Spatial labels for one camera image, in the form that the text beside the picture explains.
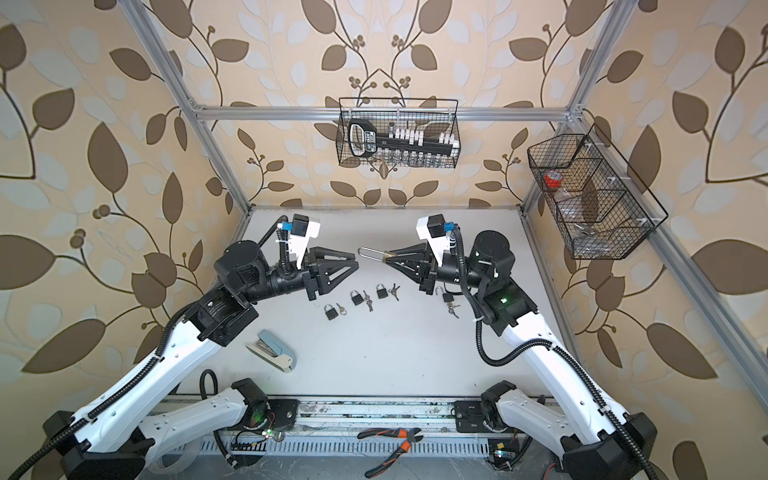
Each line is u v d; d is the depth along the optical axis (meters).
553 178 0.87
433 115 0.91
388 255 0.57
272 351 0.83
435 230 0.50
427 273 0.52
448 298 0.96
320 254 0.56
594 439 0.37
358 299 0.96
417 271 0.55
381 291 0.97
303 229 0.50
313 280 0.51
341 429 0.74
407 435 0.71
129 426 0.39
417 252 0.57
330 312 0.93
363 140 0.85
